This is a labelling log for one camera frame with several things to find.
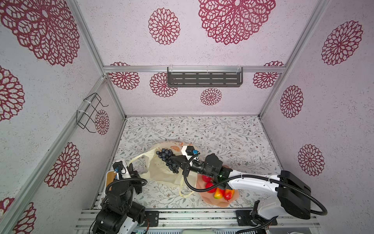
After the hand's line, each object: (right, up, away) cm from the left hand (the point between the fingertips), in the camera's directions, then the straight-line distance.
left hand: (132, 165), depth 70 cm
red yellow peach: (+48, -16, +6) cm, 51 cm away
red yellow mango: (+43, -17, +8) cm, 47 cm away
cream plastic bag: (+8, 0, 0) cm, 8 cm away
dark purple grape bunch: (+17, +6, -6) cm, 18 cm away
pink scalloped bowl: (+39, -19, +8) cm, 44 cm away
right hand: (+19, +5, -5) cm, 21 cm away
